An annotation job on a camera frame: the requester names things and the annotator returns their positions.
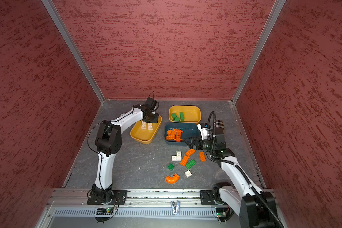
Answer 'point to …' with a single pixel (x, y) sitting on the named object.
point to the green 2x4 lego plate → (182, 116)
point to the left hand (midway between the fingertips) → (154, 121)
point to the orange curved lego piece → (172, 180)
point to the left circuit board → (104, 211)
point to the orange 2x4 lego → (171, 137)
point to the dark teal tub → (189, 129)
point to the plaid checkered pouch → (220, 127)
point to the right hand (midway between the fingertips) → (188, 142)
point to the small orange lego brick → (169, 132)
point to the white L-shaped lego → (177, 157)
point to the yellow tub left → (145, 136)
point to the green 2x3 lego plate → (190, 164)
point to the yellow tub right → (185, 114)
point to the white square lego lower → (188, 173)
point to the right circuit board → (221, 212)
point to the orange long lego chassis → (178, 136)
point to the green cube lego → (176, 119)
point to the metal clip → (175, 205)
